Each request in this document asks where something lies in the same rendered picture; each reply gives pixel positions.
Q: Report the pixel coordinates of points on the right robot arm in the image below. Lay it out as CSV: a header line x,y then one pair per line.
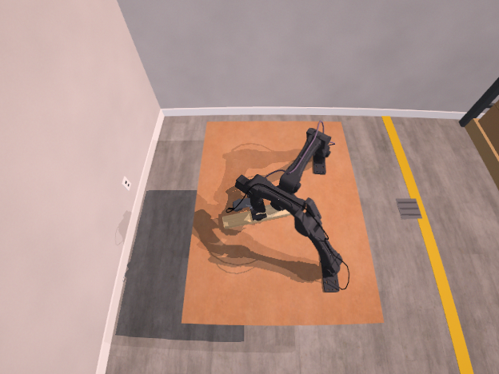
x,y
290,179

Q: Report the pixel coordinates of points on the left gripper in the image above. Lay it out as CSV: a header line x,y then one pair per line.
x,y
254,207

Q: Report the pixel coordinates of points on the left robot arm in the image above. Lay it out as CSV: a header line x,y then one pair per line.
x,y
303,223

